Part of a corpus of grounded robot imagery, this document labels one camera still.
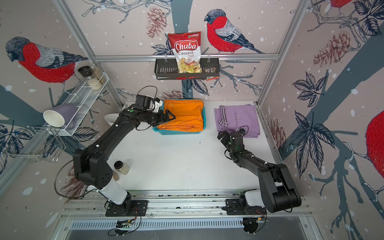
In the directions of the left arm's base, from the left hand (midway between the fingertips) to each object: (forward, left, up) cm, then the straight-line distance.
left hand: (172, 115), depth 82 cm
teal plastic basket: (+1, +9, -18) cm, 21 cm away
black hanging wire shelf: (+31, +6, +10) cm, 33 cm away
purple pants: (+17, -43, -23) cm, 51 cm away
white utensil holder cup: (+7, +42, -11) cm, 44 cm away
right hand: (-2, -30, -15) cm, 33 cm away
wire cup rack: (-21, +55, -1) cm, 59 cm away
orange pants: (+10, -8, -12) cm, 17 cm away
